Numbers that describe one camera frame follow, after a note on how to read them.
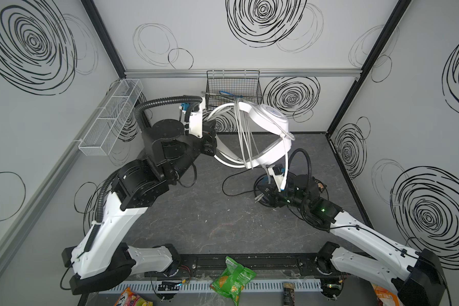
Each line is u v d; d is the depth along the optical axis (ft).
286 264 2.47
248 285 2.11
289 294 2.15
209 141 1.40
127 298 2.12
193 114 1.28
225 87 3.16
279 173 2.07
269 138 3.90
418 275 1.28
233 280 2.18
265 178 2.21
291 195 2.04
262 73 2.96
